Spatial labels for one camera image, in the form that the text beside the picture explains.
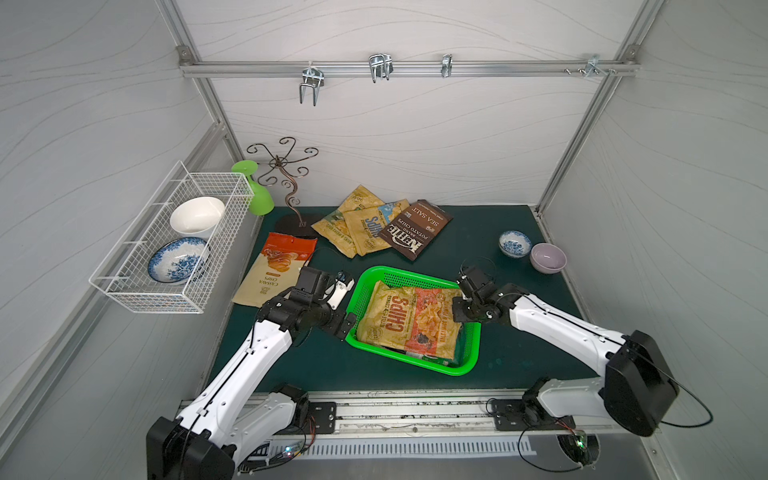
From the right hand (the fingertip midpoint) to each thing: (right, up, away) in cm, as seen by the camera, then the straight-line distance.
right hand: (458, 307), depth 86 cm
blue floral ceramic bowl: (+26, +18, +22) cm, 38 cm away
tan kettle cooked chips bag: (-12, -4, +1) cm, 13 cm away
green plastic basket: (-27, +6, +4) cm, 28 cm away
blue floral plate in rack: (-67, +15, -20) cm, 71 cm away
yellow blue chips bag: (-32, +22, +26) cm, 46 cm away
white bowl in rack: (-68, +26, -14) cm, 74 cm away
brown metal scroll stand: (-59, +26, +28) cm, 70 cm away
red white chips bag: (-59, +9, +13) cm, 61 cm away
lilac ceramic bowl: (+36, +13, +17) cm, 42 cm away
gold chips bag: (-32, +33, +34) cm, 57 cm away
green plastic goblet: (-60, +32, +6) cm, 69 cm away
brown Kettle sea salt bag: (-10, +24, +26) cm, 36 cm away
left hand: (-33, 0, -7) cm, 34 cm away
